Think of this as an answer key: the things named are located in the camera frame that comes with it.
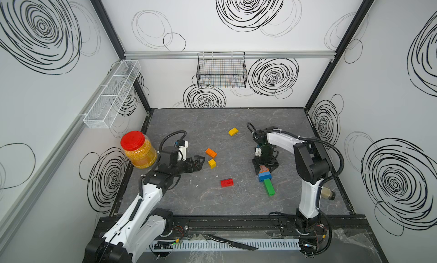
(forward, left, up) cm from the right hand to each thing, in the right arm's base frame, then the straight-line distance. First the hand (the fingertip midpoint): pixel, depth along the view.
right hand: (264, 173), depth 89 cm
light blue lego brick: (-2, 0, +1) cm, 2 cm away
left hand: (0, +34, +13) cm, 36 cm away
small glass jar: (-10, -28, +2) cm, 30 cm away
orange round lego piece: (0, 0, +1) cm, 1 cm away
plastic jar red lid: (+6, +65, +19) cm, 68 cm away
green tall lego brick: (-8, -1, +1) cm, 8 cm away
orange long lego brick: (+11, +29, +1) cm, 31 cm away
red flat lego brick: (-6, +20, +1) cm, 21 cm away
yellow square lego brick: (+4, +28, +1) cm, 28 cm away
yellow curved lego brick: (+28, +16, -1) cm, 32 cm away
